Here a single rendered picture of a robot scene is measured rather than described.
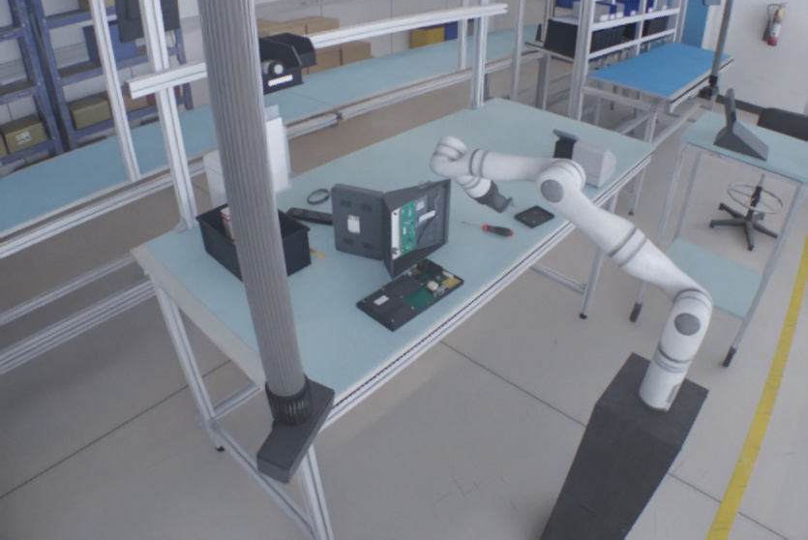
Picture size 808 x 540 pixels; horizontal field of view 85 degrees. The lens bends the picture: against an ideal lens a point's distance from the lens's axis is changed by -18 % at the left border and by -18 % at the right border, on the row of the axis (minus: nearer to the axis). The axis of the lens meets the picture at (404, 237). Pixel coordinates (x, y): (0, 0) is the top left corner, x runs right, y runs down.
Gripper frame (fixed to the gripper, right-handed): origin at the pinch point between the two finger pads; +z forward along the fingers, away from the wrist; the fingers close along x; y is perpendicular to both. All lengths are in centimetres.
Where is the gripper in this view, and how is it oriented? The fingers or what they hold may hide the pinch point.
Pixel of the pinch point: (510, 205)
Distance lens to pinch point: 163.4
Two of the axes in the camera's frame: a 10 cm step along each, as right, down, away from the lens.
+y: -5.8, 8.2, 0.4
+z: 5.8, 3.7, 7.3
